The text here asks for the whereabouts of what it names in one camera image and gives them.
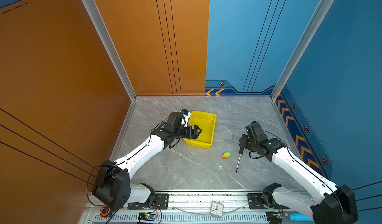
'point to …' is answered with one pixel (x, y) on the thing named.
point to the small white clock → (217, 209)
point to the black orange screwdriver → (240, 153)
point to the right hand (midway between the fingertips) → (239, 140)
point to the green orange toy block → (226, 155)
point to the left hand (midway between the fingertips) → (195, 128)
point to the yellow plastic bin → (207, 122)
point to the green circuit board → (146, 216)
